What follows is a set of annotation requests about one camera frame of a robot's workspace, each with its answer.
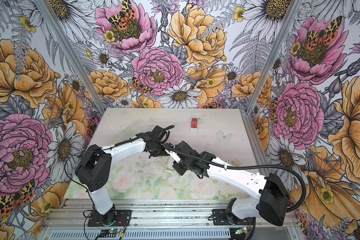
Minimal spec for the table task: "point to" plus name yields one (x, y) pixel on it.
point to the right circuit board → (243, 229)
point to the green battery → (170, 169)
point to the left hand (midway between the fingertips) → (166, 157)
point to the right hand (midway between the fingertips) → (178, 166)
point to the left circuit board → (113, 230)
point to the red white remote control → (194, 123)
